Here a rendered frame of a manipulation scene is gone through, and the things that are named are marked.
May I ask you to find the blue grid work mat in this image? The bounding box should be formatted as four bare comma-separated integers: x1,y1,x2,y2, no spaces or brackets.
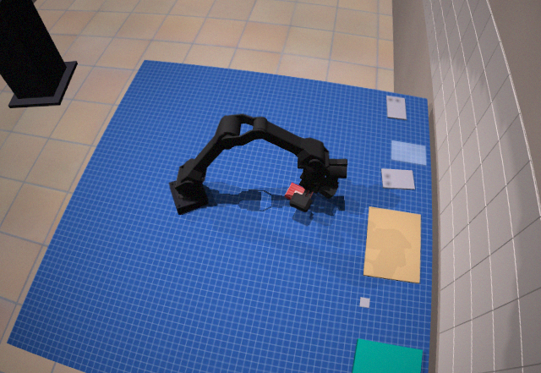
7,60,432,373

